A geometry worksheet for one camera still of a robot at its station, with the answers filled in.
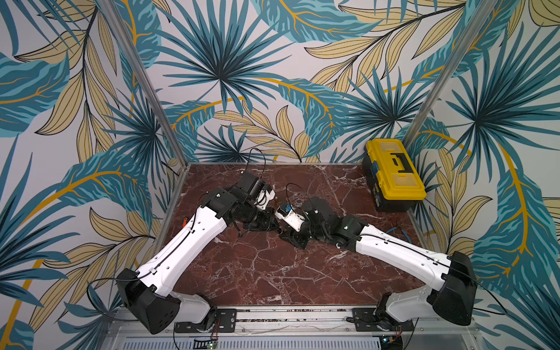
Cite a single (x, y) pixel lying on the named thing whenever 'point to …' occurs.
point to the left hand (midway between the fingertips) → (275, 230)
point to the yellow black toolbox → (393, 176)
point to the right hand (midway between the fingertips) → (283, 229)
